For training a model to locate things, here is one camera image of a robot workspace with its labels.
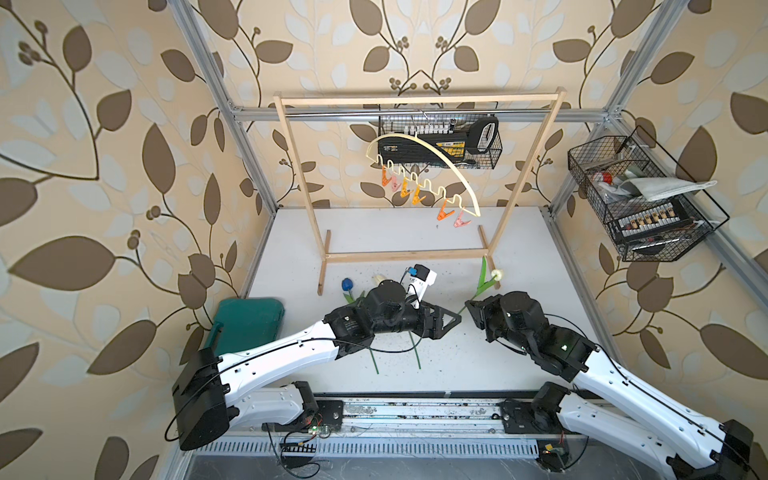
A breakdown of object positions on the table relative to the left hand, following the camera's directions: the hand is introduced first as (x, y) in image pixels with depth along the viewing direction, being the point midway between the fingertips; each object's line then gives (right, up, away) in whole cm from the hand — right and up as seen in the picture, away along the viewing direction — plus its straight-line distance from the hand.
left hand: (453, 318), depth 65 cm
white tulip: (-18, +5, +32) cm, 37 cm away
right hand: (+4, +2, +9) cm, 10 cm away
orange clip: (-16, +35, +22) cm, 44 cm away
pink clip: (-13, +33, +19) cm, 40 cm away
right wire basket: (+45, +38, +18) cm, 62 cm away
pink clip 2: (+3, +22, +7) cm, 23 cm away
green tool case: (-58, -7, +21) cm, 62 cm away
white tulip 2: (+11, +5, +15) cm, 20 cm away
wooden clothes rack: (+22, +15, +42) cm, 50 cm away
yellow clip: (-9, +36, +48) cm, 61 cm away
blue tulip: (-29, +2, +31) cm, 42 cm away
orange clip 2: (-1, +24, +10) cm, 26 cm away
